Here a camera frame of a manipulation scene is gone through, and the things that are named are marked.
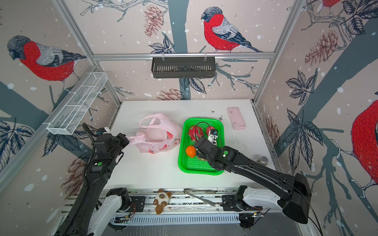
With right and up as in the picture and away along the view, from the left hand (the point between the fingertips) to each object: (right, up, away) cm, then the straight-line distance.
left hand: (124, 133), depth 78 cm
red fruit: (+39, -2, +15) cm, 42 cm away
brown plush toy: (+22, -33, -5) cm, 40 cm away
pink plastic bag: (+12, -3, +23) cm, 26 cm away
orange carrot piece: (+36, -12, +8) cm, 39 cm away
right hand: (+41, -9, -1) cm, 42 cm away
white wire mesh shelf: (-26, +11, -3) cm, 29 cm away
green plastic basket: (+37, -21, +10) cm, 44 cm away
